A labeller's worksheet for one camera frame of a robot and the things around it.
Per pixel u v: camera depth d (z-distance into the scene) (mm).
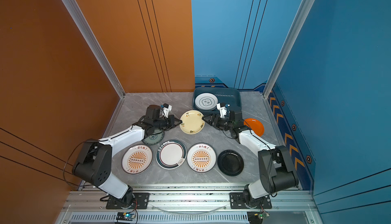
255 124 1023
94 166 457
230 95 1187
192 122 870
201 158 870
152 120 710
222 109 807
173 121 788
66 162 733
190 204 727
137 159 870
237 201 725
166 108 826
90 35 867
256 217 697
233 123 692
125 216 709
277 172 440
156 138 945
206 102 1127
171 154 894
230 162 866
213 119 756
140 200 740
